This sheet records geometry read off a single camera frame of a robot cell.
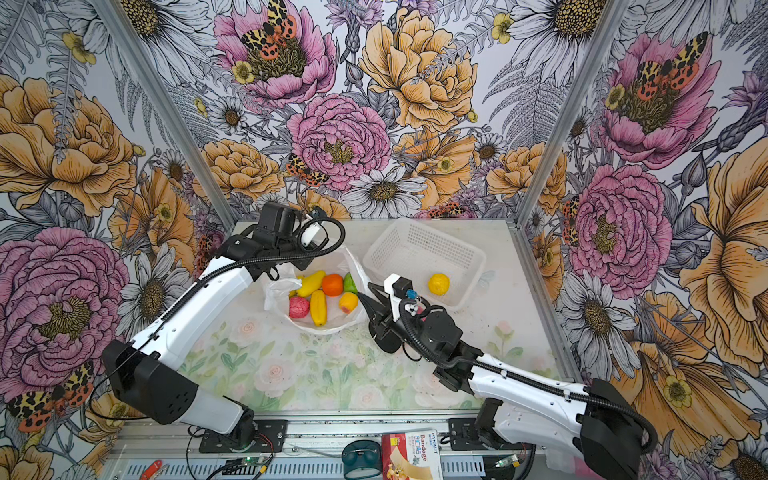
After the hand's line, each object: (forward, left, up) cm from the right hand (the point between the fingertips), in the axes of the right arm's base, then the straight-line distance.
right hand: (364, 296), depth 67 cm
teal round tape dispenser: (-27, +1, -21) cm, 34 cm away
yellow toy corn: (+12, +17, -25) cm, 32 cm away
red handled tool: (-28, +51, -28) cm, 64 cm away
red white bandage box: (-27, -10, -25) cm, 38 cm away
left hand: (+16, +16, -3) cm, 23 cm away
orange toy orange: (+19, +13, -23) cm, 33 cm away
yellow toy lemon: (+16, -21, -20) cm, 33 cm away
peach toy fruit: (+13, +8, -24) cm, 29 cm away
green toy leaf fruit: (+19, +7, -23) cm, 30 cm away
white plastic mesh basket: (+29, -24, -28) cm, 47 cm away
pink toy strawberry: (+11, +22, -23) cm, 34 cm away
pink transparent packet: (-29, -46, -28) cm, 61 cm away
